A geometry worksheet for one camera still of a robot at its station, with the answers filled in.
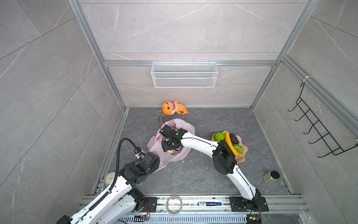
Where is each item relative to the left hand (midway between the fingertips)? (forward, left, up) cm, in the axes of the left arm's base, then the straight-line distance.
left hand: (155, 162), depth 78 cm
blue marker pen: (-20, -30, -10) cm, 37 cm away
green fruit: (+9, -52, -3) cm, 53 cm away
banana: (+14, -46, -2) cm, 49 cm away
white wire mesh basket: (+58, -19, +19) cm, 64 cm away
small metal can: (-9, -64, -3) cm, 65 cm away
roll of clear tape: (-24, -10, -9) cm, 27 cm away
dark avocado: (+16, -51, -4) cm, 54 cm away
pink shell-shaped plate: (+3, -52, -8) cm, 53 cm away
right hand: (+13, -6, -7) cm, 16 cm away
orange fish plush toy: (+45, -8, -2) cm, 45 cm away
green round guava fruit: (+17, -40, -2) cm, 44 cm away
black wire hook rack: (-6, -82, +22) cm, 85 cm away
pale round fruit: (+9, -9, -5) cm, 14 cm away
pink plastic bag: (+9, 0, +5) cm, 10 cm away
